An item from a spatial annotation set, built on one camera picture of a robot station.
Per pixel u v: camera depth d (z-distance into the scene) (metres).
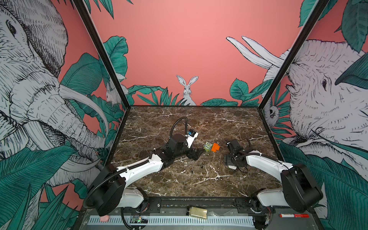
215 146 0.95
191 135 0.70
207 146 0.95
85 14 0.71
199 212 0.69
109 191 0.41
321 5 0.69
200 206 0.75
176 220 0.70
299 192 0.42
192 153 0.71
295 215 0.71
